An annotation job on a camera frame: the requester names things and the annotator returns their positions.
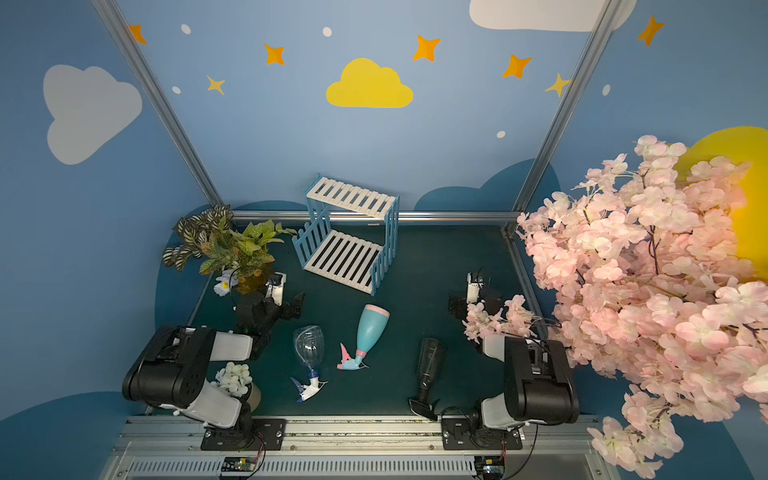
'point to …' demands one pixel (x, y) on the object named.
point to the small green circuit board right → (490, 467)
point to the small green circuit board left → (239, 465)
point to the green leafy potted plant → (237, 255)
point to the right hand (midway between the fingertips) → (469, 291)
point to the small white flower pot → (236, 380)
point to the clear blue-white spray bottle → (309, 342)
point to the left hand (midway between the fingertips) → (288, 286)
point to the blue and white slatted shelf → (352, 235)
